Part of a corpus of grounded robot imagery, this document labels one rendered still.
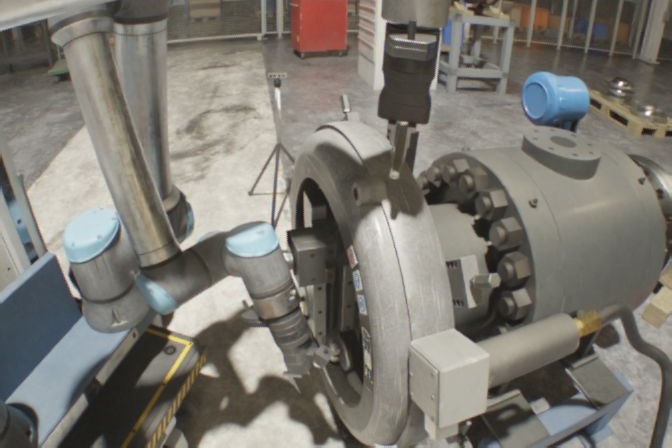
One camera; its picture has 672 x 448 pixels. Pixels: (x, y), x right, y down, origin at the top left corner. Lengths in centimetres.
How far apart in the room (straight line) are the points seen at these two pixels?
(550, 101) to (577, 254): 50
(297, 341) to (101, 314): 53
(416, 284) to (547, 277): 36
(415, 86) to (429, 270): 27
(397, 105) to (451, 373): 37
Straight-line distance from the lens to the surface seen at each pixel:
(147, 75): 89
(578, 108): 139
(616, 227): 110
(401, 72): 57
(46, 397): 110
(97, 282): 107
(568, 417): 136
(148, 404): 120
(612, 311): 86
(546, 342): 71
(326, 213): 89
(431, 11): 55
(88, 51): 77
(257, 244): 74
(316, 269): 86
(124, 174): 75
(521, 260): 90
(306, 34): 607
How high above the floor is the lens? 128
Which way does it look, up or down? 30 degrees down
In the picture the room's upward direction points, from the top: 2 degrees clockwise
